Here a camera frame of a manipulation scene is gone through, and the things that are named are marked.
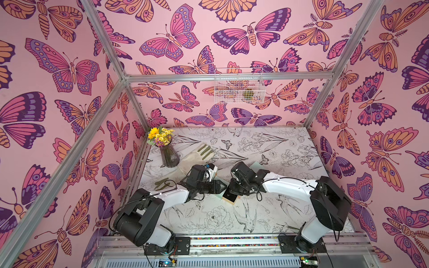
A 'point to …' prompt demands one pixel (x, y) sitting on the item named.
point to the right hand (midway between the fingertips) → (228, 189)
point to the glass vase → (169, 156)
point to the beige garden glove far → (204, 154)
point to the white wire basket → (239, 86)
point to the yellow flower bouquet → (160, 137)
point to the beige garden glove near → (165, 183)
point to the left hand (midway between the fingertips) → (224, 186)
